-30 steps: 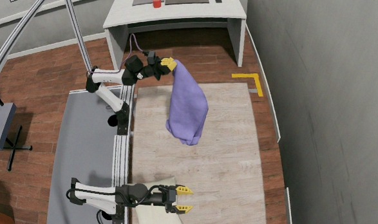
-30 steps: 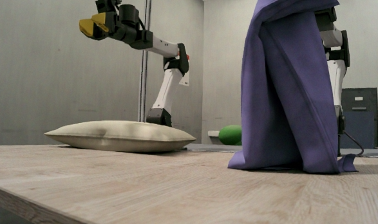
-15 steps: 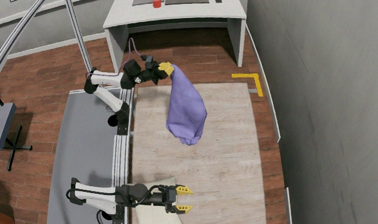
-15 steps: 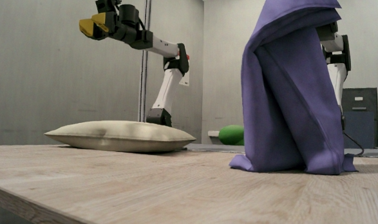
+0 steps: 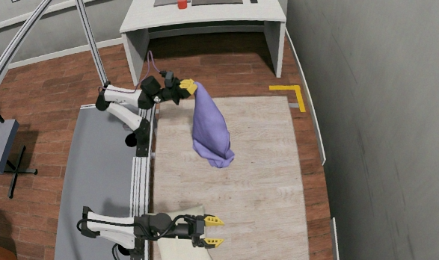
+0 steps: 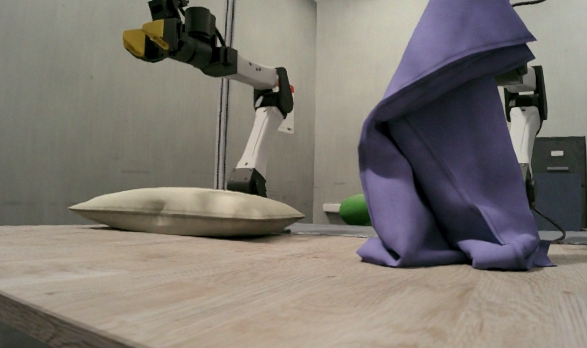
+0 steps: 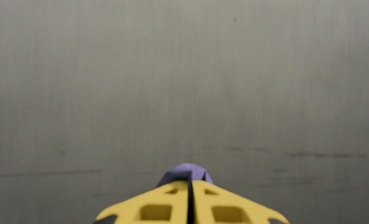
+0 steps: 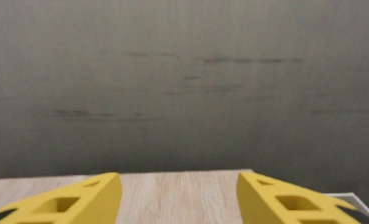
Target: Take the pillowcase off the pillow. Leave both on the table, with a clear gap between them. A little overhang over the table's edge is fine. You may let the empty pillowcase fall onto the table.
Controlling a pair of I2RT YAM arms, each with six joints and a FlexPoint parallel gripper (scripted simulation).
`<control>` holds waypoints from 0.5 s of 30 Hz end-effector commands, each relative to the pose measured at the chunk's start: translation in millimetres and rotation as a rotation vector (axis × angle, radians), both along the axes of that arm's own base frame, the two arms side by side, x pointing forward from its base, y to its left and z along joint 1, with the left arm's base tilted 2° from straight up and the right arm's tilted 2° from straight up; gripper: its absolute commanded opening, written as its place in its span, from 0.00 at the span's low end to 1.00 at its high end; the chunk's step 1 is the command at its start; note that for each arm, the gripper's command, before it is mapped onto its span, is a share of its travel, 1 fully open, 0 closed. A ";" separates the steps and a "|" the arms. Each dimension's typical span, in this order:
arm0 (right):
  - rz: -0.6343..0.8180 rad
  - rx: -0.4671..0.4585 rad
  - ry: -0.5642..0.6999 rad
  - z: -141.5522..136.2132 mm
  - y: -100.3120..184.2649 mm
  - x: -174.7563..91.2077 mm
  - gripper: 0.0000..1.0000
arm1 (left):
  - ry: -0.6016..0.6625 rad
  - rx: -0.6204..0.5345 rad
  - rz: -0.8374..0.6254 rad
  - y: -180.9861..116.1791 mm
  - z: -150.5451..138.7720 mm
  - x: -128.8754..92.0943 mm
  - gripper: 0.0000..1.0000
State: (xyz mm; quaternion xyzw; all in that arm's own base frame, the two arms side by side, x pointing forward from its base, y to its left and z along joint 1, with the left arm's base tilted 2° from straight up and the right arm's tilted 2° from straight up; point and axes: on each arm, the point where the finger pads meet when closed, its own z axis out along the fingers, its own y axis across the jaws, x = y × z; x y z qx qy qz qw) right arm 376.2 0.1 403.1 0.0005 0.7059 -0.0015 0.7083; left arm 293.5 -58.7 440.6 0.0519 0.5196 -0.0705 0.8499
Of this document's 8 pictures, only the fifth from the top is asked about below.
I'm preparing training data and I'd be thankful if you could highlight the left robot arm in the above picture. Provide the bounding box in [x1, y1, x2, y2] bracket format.
[95, 71, 174, 158]

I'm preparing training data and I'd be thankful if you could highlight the beige pillow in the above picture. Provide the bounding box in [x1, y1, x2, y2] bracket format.
[156, 204, 213, 260]

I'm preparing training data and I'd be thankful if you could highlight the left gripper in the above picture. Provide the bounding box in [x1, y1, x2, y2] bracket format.
[163, 77, 197, 105]

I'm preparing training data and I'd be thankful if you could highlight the purple cloth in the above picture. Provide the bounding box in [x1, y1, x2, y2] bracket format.
[192, 81, 235, 169]

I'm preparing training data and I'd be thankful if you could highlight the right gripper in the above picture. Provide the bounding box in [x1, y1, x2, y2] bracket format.
[177, 214, 224, 249]

